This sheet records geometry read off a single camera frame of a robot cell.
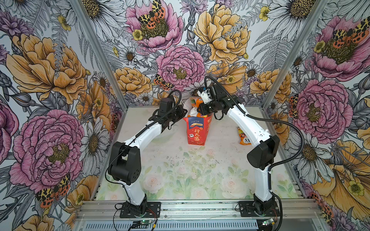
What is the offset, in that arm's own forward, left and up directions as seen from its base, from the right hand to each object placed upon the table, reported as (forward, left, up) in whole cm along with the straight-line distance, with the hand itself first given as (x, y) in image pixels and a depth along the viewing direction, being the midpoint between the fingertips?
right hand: (200, 113), depth 85 cm
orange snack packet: (+3, +2, +6) cm, 7 cm away
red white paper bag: (-5, +1, -7) cm, 9 cm away
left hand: (+2, +7, -3) cm, 8 cm away
